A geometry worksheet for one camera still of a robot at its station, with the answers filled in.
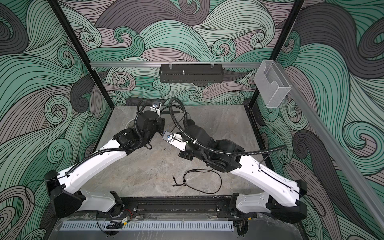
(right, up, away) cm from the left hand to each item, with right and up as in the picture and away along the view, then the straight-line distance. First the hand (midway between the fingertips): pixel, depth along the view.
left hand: (159, 114), depth 73 cm
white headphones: (-30, -8, +31) cm, 44 cm away
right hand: (+11, -10, -12) cm, 19 cm away
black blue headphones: (+15, -4, -6) cm, 16 cm away
